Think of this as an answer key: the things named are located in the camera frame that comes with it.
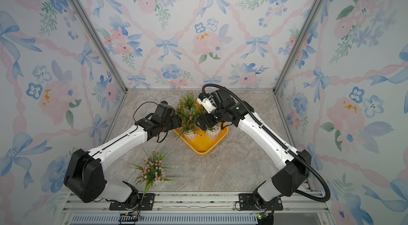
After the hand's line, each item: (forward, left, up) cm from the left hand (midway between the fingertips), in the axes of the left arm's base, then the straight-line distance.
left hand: (179, 120), depth 86 cm
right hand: (-1, -12, +10) cm, 15 cm away
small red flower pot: (+12, -4, -1) cm, 13 cm away
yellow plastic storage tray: (-10, -12, -10) cm, 19 cm away
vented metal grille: (-43, +3, -15) cm, 46 cm away
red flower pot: (+1, -5, +1) cm, 5 cm away
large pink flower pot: (-27, +8, +2) cm, 29 cm away
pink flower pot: (-4, -19, -7) cm, 20 cm away
